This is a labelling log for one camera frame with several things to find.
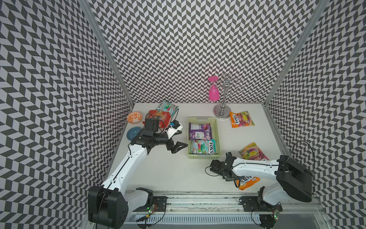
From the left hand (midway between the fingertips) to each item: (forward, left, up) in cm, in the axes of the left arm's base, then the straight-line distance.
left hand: (182, 139), depth 75 cm
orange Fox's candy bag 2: (-17, -35, -19) cm, 43 cm away
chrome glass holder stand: (+36, -30, -18) cm, 50 cm away
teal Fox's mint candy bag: (+4, -18, -17) cm, 25 cm away
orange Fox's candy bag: (+27, -42, -17) cm, 53 cm away
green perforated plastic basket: (+14, -22, -20) cm, 33 cm away
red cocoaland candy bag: (+26, +15, -13) cm, 32 cm away
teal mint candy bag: (+39, +14, -16) cm, 44 cm away
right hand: (-13, -31, -20) cm, 39 cm away
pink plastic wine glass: (+41, -22, -4) cm, 47 cm away
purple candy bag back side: (+15, -11, -15) cm, 24 cm away
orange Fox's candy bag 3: (+1, -43, -17) cm, 47 cm away
